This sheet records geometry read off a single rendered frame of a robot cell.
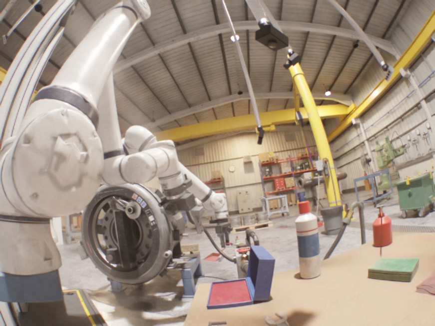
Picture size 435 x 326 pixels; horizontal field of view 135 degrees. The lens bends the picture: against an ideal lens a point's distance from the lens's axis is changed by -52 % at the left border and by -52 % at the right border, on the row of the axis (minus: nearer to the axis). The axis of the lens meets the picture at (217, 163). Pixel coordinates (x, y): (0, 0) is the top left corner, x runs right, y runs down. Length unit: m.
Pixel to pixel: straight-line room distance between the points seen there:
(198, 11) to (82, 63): 8.43
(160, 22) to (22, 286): 8.81
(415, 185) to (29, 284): 3.22
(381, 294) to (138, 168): 0.66
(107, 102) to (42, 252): 0.48
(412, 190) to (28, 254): 3.25
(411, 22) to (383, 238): 11.57
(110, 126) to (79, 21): 8.52
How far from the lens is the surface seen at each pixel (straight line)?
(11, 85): 0.72
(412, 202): 3.06
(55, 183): 0.27
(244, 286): 0.57
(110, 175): 0.62
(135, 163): 0.51
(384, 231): 0.73
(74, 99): 0.33
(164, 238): 1.17
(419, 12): 11.73
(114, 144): 0.62
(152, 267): 1.24
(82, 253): 1.61
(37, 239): 0.45
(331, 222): 3.04
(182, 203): 0.65
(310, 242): 0.54
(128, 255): 1.28
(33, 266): 0.44
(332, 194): 3.99
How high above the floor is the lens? 0.72
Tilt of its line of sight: 14 degrees up
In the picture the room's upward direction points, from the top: 7 degrees counter-clockwise
